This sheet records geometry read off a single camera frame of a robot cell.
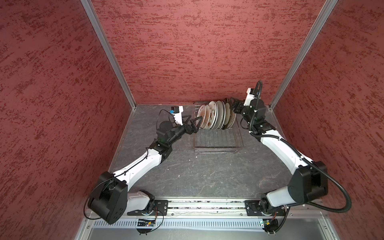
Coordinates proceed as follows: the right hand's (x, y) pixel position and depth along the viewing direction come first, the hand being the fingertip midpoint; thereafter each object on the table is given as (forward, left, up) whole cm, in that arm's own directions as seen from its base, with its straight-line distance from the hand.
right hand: (235, 101), depth 81 cm
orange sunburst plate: (+12, +18, -23) cm, 31 cm away
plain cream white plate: (0, +6, -14) cm, 15 cm away
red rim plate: (+4, +15, -18) cm, 23 cm away
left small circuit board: (-52, +50, -32) cm, 79 cm away
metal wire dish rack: (-8, +16, -29) cm, 35 cm away
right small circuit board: (-54, -11, -32) cm, 63 cm away
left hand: (-12, +22, -1) cm, 25 cm away
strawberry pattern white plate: (+8, +10, -21) cm, 25 cm away
